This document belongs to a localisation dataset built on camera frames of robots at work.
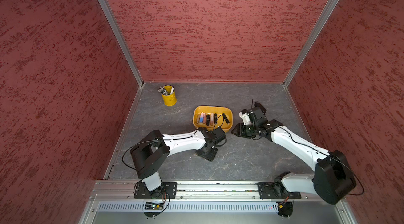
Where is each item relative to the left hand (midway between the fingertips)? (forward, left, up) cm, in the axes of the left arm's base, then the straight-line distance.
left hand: (206, 159), depth 82 cm
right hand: (+11, -15, +7) cm, 20 cm away
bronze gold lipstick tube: (+26, +5, -1) cm, 27 cm away
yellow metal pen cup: (+36, +25, +6) cm, 44 cm away
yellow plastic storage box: (+32, -8, 0) cm, 33 cm away
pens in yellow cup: (+36, +27, +15) cm, 47 cm away
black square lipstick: (+26, -6, -1) cm, 27 cm away
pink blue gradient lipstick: (+27, +3, 0) cm, 27 cm away
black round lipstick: (+24, -1, 0) cm, 24 cm away
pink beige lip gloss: (+25, -4, 0) cm, 26 cm away
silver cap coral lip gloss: (+26, +1, 0) cm, 26 cm away
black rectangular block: (+38, -36, 0) cm, 52 cm away
